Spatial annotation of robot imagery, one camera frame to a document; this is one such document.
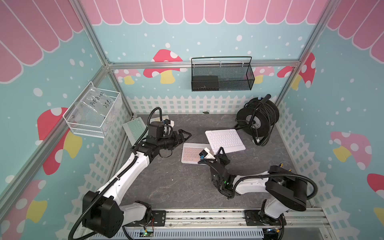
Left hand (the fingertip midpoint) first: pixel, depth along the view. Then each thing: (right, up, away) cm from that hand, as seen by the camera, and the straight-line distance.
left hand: (187, 140), depth 77 cm
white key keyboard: (+24, -1, +11) cm, 26 cm away
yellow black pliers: (+57, -17, +15) cm, 61 cm away
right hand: (+20, -5, +4) cm, 21 cm away
